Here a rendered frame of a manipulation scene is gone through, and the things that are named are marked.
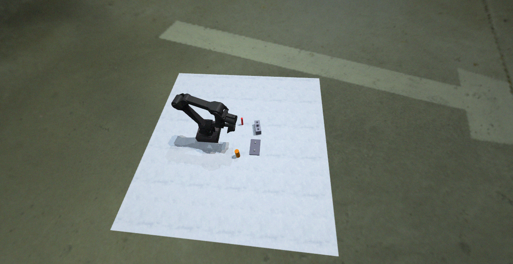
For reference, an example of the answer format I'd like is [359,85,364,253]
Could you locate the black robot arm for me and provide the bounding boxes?
[171,93,238,138]

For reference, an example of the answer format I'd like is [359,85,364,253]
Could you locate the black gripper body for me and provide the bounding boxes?
[205,119,236,132]

